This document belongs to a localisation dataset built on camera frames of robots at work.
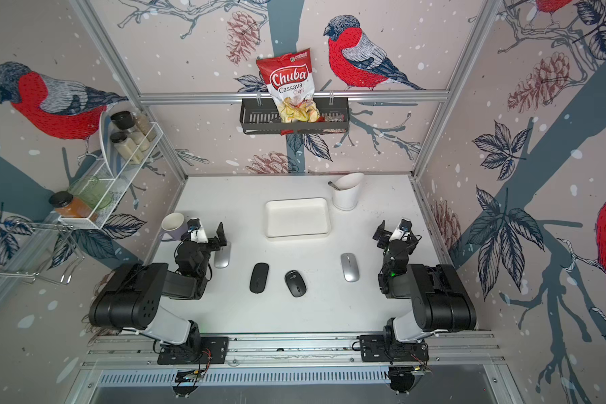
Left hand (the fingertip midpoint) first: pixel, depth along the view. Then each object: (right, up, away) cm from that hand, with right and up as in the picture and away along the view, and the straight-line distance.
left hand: (212, 219), depth 90 cm
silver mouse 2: (+51, -18, 0) cm, 54 cm away
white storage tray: (+30, -1, +17) cm, 35 cm away
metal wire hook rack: (-33, -8, -21) cm, 40 cm away
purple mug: (-15, -3, +2) cm, 16 cm away
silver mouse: (+3, -15, +3) cm, 15 cm away
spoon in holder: (+45, +14, +12) cm, 48 cm away
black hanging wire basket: (+18, +39, +5) cm, 43 cm away
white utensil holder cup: (+51, +10, +11) cm, 53 cm away
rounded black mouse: (+31, -22, -4) cm, 38 cm away
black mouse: (+18, -21, -3) cm, 27 cm away
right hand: (+67, -1, 0) cm, 67 cm away
